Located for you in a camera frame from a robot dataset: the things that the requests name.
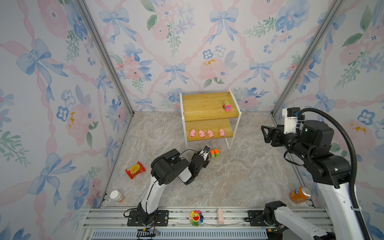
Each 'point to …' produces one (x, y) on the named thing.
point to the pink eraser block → (220, 218)
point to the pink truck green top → (226, 106)
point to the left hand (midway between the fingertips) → (206, 150)
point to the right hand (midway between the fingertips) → (270, 125)
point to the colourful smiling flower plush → (196, 218)
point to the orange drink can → (300, 194)
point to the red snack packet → (135, 170)
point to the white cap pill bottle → (117, 196)
